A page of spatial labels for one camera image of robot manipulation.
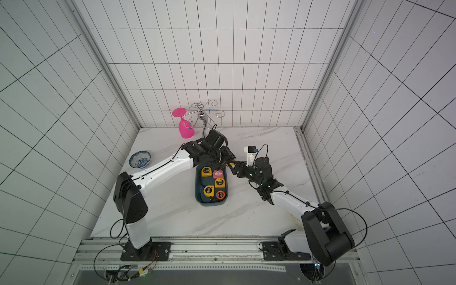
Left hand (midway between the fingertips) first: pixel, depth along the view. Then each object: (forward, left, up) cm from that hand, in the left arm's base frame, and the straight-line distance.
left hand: (230, 163), depth 80 cm
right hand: (0, +3, -1) cm, 3 cm away
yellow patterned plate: (-20, -32, -18) cm, 42 cm away
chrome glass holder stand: (+24, +13, +8) cm, 29 cm away
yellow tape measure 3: (-2, +6, -16) cm, 17 cm away
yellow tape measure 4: (-7, +11, -15) cm, 20 cm away
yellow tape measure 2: (+4, +13, -15) cm, 21 cm away
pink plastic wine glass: (+27, +26, -5) cm, 38 cm away
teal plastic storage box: (-1, +16, -17) cm, 23 cm away
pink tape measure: (+3, +7, -16) cm, 18 cm away
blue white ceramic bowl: (+13, +54, -16) cm, 57 cm away
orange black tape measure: (-9, +5, -14) cm, 18 cm away
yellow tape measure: (-1, 0, +1) cm, 1 cm away
